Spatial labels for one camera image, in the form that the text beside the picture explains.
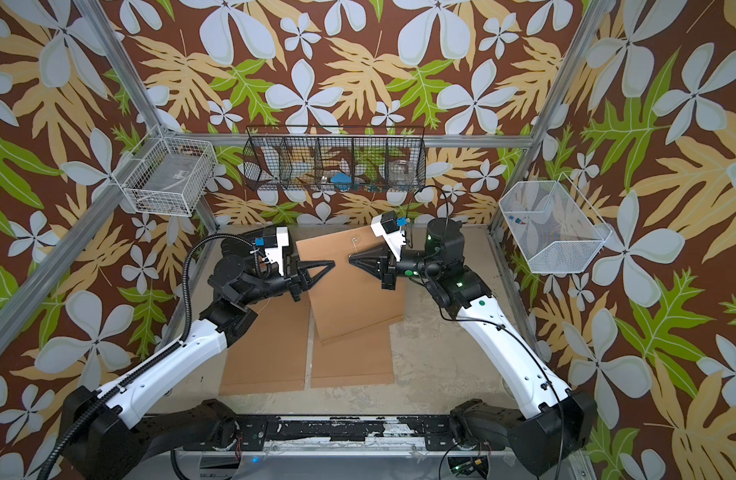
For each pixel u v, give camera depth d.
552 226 0.85
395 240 0.54
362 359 0.86
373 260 0.60
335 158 0.97
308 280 0.61
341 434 0.75
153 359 0.46
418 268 0.55
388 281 0.56
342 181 0.94
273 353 0.89
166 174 0.86
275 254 0.56
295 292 0.57
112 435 0.38
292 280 0.56
